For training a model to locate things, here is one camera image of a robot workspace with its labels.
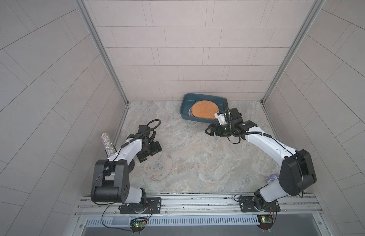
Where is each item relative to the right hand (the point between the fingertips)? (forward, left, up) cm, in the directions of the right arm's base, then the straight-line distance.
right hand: (210, 131), depth 84 cm
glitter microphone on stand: (-13, +49, +10) cm, 52 cm away
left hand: (-4, +32, -11) cm, 34 cm away
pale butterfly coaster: (-14, +31, -12) cm, 36 cm away
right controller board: (-42, -21, -16) cm, 50 cm away
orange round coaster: (+26, -1, -10) cm, 28 cm away
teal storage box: (+37, +10, -9) cm, 40 cm away
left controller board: (-40, +37, -10) cm, 56 cm away
